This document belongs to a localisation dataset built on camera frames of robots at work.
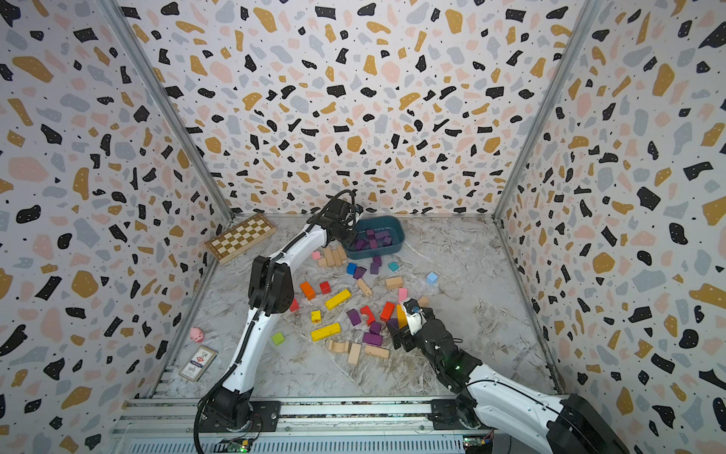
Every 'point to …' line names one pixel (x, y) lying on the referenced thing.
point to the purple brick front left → (372, 339)
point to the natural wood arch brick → (338, 346)
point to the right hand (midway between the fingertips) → (403, 315)
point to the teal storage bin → (392, 224)
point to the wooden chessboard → (235, 240)
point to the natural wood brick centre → (394, 283)
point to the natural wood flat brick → (376, 351)
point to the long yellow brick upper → (338, 299)
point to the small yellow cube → (316, 317)
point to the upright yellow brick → (401, 317)
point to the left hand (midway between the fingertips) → (355, 231)
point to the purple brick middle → (354, 317)
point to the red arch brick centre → (366, 311)
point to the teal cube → (393, 266)
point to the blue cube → (351, 269)
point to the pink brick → (403, 294)
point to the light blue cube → (432, 278)
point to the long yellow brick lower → (325, 332)
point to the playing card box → (198, 364)
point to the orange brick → (308, 290)
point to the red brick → (387, 311)
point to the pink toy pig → (197, 334)
